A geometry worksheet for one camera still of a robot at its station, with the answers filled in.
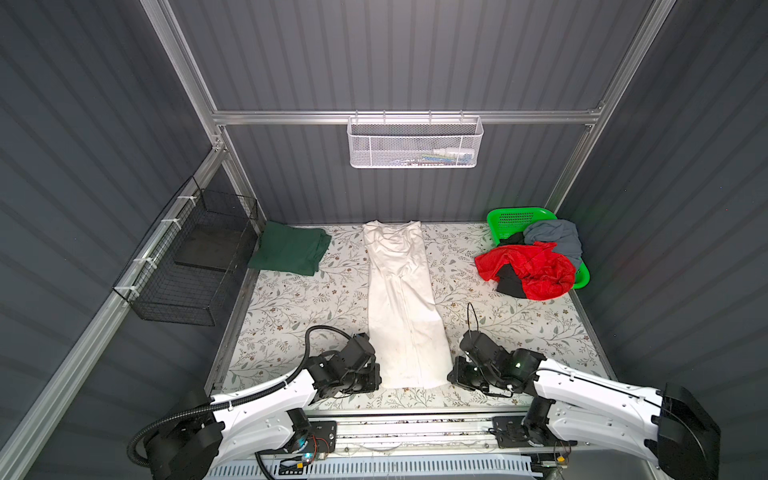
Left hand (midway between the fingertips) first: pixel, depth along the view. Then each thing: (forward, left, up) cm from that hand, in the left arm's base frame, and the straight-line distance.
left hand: (385, 382), depth 80 cm
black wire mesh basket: (+22, +48, +25) cm, 58 cm away
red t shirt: (+28, -52, +9) cm, 60 cm away
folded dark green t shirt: (+49, +33, +1) cm, 59 cm away
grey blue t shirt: (+43, -64, +11) cm, 78 cm away
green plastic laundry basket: (+56, -49, +5) cm, 74 cm away
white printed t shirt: (+12, -8, -1) cm, 14 cm away
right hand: (-1, -17, +1) cm, 17 cm away
